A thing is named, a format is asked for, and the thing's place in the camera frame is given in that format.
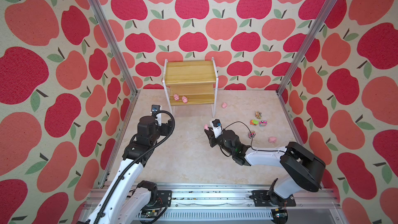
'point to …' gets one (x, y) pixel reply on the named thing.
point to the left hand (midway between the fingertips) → (166, 118)
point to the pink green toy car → (263, 123)
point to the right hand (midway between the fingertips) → (210, 128)
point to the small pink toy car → (253, 134)
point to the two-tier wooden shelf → (190, 83)
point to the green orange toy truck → (254, 122)
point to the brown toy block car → (258, 114)
